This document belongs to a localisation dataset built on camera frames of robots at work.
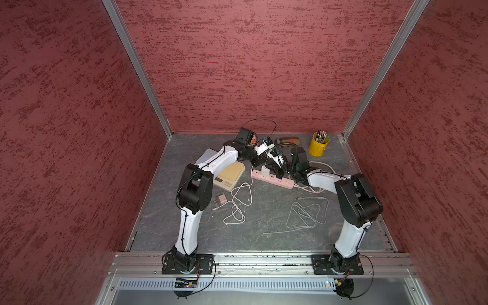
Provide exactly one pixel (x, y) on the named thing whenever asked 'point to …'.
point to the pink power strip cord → (312, 189)
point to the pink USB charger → (221, 199)
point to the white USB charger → (265, 171)
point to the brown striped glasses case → (288, 140)
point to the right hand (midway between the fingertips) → (267, 167)
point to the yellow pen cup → (319, 140)
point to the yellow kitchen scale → (228, 177)
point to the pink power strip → (284, 182)
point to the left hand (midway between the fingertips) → (266, 162)
